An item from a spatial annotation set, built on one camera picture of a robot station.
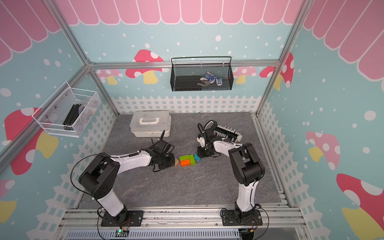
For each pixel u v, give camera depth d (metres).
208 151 0.83
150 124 0.98
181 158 0.94
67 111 0.78
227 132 1.07
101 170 0.52
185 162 0.92
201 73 0.94
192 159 0.94
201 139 0.91
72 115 0.70
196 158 0.94
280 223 0.72
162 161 0.77
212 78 0.81
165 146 0.76
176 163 0.89
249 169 0.51
